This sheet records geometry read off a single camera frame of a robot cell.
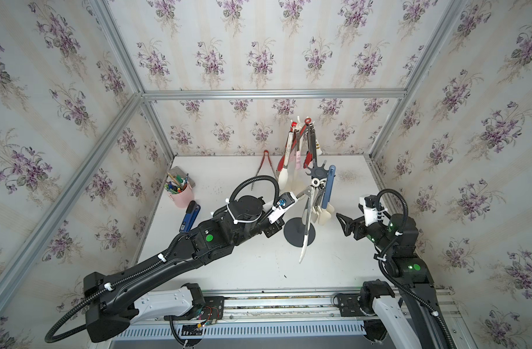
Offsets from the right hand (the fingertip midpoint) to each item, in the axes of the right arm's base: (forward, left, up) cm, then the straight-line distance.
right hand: (354, 210), depth 73 cm
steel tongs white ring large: (+13, +24, +2) cm, 28 cm away
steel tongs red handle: (+51, +32, -21) cm, 64 cm away
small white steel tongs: (+24, +11, +9) cm, 28 cm away
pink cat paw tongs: (+18, +19, +10) cm, 28 cm away
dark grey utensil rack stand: (+2, +16, -21) cm, 27 cm away
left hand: (-4, +24, +10) cm, 27 cm away
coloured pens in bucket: (+19, +71, -11) cm, 74 cm away
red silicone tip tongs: (+23, +14, +2) cm, 27 cm away
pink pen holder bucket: (+12, +68, -14) cm, 70 cm away
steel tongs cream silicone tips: (-1, +14, +9) cm, 17 cm away
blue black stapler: (+5, +63, -17) cm, 66 cm away
